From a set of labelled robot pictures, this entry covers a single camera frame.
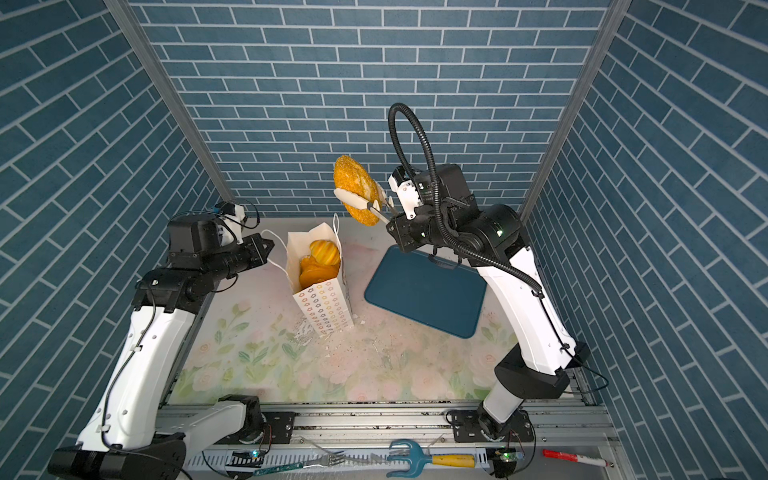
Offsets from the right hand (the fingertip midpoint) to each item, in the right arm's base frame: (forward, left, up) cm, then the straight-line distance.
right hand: (389, 219), depth 60 cm
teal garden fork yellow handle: (-36, -9, -42) cm, 56 cm away
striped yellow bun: (+7, +20, -20) cm, 29 cm away
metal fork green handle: (-37, +11, -43) cm, 58 cm away
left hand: (0, +27, -9) cm, 28 cm away
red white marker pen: (-32, -46, -43) cm, 71 cm away
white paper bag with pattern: (-7, +17, -26) cm, 32 cm away
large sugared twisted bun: (+3, +23, -25) cm, 34 cm away
